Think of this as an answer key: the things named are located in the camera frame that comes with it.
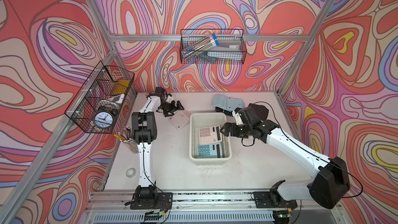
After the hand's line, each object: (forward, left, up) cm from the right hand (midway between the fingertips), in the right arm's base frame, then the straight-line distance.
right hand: (228, 134), depth 81 cm
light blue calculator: (-3, +10, -12) cm, 16 cm away
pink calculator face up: (+7, +9, -12) cm, 17 cm away
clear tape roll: (-14, +53, -13) cm, 57 cm away
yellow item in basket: (+19, +55, +19) cm, 61 cm away
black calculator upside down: (+23, -28, -11) cm, 38 cm away
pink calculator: (+19, +28, -10) cm, 35 cm away
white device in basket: (+11, +54, +19) cm, 58 cm away
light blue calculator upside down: (+30, -6, -10) cm, 32 cm away
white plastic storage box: (+15, +16, -7) cm, 23 cm away
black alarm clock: (0, +57, +18) cm, 60 cm away
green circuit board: (-33, +39, -16) cm, 54 cm away
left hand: (+25, +29, -10) cm, 40 cm away
